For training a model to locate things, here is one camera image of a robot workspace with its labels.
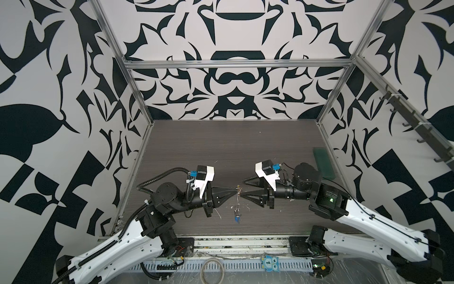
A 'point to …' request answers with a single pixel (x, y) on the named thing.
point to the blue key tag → (237, 219)
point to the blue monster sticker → (270, 263)
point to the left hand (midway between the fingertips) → (237, 188)
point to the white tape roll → (210, 259)
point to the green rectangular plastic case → (324, 163)
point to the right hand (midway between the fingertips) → (244, 188)
